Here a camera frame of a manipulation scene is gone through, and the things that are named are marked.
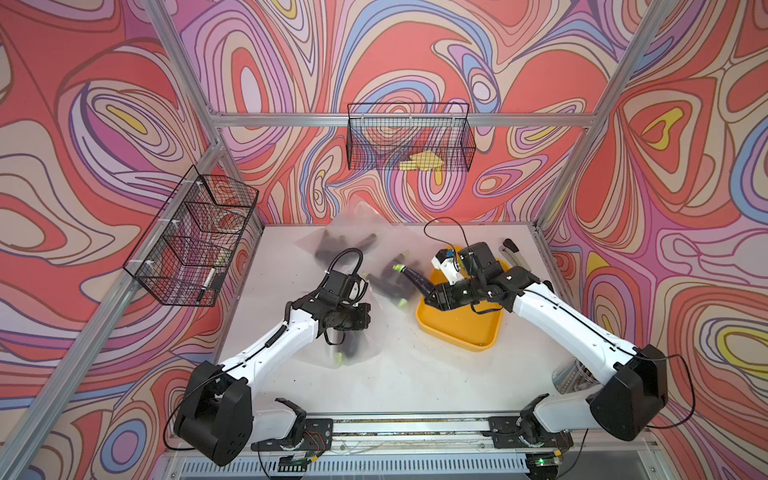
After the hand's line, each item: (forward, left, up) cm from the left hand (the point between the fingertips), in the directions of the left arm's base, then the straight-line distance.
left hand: (374, 320), depth 82 cm
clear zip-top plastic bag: (+42, +7, -8) cm, 43 cm away
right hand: (+1, -16, +6) cm, 18 cm away
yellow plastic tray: (+2, -27, -9) cm, 28 cm away
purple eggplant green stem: (+4, -13, +11) cm, 18 cm away
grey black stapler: (+31, -49, -7) cm, 58 cm away
